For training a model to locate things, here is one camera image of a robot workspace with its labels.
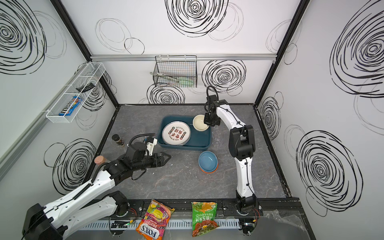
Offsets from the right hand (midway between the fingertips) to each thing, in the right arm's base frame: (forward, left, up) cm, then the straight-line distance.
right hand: (206, 123), depth 98 cm
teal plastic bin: (-9, +5, -7) cm, 12 cm away
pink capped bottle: (-27, +58, +3) cm, 64 cm away
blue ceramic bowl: (-25, -1, -4) cm, 25 cm away
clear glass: (-9, -7, -8) cm, 14 cm away
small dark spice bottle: (-13, +55, +1) cm, 56 cm away
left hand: (-27, +21, +6) cm, 35 cm away
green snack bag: (-52, +2, -3) cm, 52 cm away
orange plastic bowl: (-30, -1, -6) cm, 31 cm away
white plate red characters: (-4, +20, -5) cm, 21 cm away
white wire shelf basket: (+18, +71, +26) cm, 78 cm away
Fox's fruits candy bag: (-55, +26, -5) cm, 61 cm away
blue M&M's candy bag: (-14, +67, +27) cm, 74 cm away
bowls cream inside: (+1, +5, -1) cm, 5 cm away
